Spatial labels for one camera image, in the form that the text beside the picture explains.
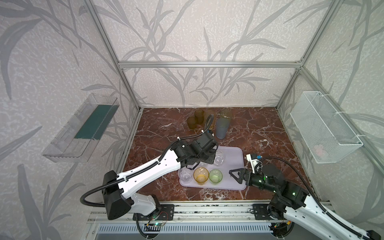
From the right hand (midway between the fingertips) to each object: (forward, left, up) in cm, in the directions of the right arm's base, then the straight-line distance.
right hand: (233, 169), depth 72 cm
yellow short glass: (+2, +16, -14) cm, 21 cm away
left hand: (+7, +9, +6) cm, 13 cm away
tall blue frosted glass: (+32, +2, -9) cm, 34 cm away
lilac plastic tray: (+12, -5, -17) cm, 22 cm away
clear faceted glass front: (+2, +25, -15) cm, 29 cm away
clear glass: (+7, +6, -2) cm, 9 cm away
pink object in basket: (+8, -44, +4) cm, 45 cm away
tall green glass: (+53, -4, -18) cm, 56 cm away
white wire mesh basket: (+7, -39, +18) cm, 43 cm away
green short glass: (+1, +8, -14) cm, 16 cm away
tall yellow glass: (+41, +12, -4) cm, 43 cm away
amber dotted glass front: (+41, +23, -14) cm, 49 cm away
